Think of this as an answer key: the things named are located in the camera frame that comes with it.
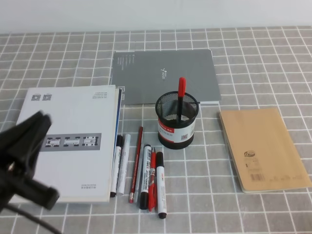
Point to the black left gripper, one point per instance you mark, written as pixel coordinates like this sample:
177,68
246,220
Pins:
19,151

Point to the red capped marker pen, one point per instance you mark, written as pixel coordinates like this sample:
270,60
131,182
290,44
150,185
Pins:
181,93

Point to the white marker pen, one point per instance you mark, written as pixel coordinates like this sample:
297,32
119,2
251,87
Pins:
123,165

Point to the silver grey pen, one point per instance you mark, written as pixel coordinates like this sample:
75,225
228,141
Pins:
138,175

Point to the red ballpoint pen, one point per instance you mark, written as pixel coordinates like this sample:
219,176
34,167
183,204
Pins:
152,187

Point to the black mesh pen holder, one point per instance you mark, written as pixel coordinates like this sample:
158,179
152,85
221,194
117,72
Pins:
176,123

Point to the black white marker far left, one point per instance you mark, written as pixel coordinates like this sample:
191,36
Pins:
116,163

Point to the red pencil with eraser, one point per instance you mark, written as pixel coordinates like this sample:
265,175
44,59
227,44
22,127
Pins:
138,146

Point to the black labelled marker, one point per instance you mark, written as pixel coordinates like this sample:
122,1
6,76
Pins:
145,177

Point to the grey hardcover book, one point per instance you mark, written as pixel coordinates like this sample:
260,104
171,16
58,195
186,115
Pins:
144,76

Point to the white marker black cap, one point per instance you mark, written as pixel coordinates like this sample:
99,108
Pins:
161,193

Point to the brown kraft notebook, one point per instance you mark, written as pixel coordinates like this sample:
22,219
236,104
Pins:
264,155

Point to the grey checked tablecloth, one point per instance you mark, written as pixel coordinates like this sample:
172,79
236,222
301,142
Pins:
265,67

